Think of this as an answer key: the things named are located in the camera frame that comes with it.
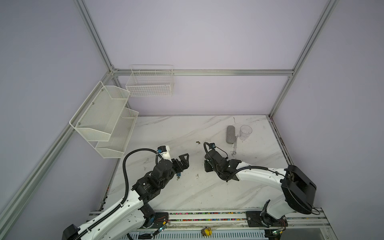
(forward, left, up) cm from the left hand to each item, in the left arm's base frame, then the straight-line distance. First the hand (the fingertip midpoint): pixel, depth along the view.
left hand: (182, 158), depth 75 cm
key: (-3, +3, -19) cm, 20 cm away
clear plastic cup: (+30, -43, -15) cm, 54 cm away
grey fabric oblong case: (+29, -33, -17) cm, 47 cm away
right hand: (+4, -13, -10) cm, 17 cm away
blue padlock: (-1, +3, -18) cm, 18 cm away
